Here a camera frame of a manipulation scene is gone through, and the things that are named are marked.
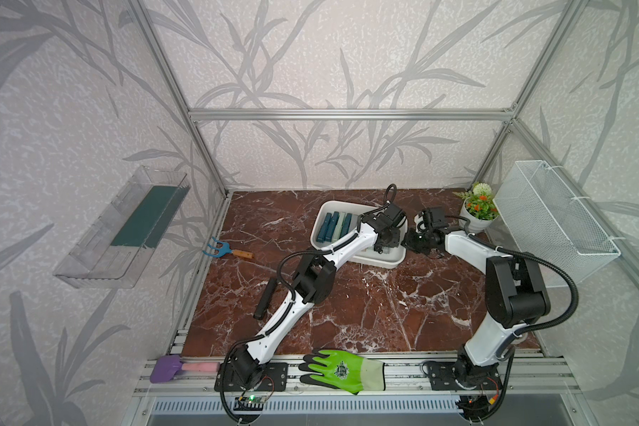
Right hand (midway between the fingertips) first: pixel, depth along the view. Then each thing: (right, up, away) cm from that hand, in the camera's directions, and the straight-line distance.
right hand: (400, 240), depth 97 cm
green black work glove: (-21, -35, -23) cm, 47 cm away
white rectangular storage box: (-12, -5, -1) cm, 13 cm away
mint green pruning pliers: (-23, +5, +8) cm, 25 cm away
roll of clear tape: (+32, -28, -18) cm, 46 cm away
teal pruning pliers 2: (-25, +5, +8) cm, 27 cm away
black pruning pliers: (-48, -20, -11) cm, 53 cm away
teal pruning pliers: (-29, +4, +8) cm, 30 cm away
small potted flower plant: (+27, +12, -3) cm, 30 cm away
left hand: (-2, 0, +3) cm, 4 cm away
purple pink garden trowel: (-72, -34, -21) cm, 82 cm away
